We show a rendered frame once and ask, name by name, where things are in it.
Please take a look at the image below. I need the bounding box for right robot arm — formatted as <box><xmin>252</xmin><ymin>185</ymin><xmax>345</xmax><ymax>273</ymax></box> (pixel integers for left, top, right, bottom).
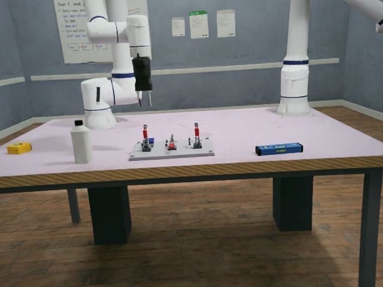
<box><xmin>81</xmin><ymin>0</ymin><xmax>150</xmax><ymax>129</ymax></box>

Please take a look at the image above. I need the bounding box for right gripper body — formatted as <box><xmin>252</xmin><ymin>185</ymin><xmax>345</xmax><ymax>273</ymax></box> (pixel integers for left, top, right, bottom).
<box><xmin>129</xmin><ymin>47</ymin><xmax>153</xmax><ymax>91</ymax></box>

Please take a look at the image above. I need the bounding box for toggle clamp with red handle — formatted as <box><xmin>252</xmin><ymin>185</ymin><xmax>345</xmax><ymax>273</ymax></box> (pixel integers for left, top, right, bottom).
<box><xmin>193</xmin><ymin>123</ymin><xmax>202</xmax><ymax>149</ymax></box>

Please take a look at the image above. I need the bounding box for white bottle with black cap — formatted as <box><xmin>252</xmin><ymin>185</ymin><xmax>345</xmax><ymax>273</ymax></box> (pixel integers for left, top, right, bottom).
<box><xmin>71</xmin><ymin>120</ymin><xmax>94</xmax><ymax>164</ymax></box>

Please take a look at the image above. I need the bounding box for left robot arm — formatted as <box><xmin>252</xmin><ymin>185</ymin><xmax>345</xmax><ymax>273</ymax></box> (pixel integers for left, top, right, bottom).
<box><xmin>277</xmin><ymin>0</ymin><xmax>383</xmax><ymax>117</ymax></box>

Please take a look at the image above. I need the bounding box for blue spirit level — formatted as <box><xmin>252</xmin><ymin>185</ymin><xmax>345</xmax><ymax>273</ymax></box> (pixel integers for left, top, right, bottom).
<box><xmin>256</xmin><ymin>142</ymin><xmax>303</xmax><ymax>156</ymax></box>

